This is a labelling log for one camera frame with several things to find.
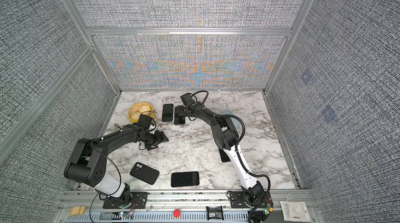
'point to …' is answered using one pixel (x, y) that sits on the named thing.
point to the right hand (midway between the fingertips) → (182, 111)
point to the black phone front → (185, 178)
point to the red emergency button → (176, 212)
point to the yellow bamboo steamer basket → (140, 108)
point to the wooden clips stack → (77, 210)
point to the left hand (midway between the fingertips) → (164, 142)
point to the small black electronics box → (215, 212)
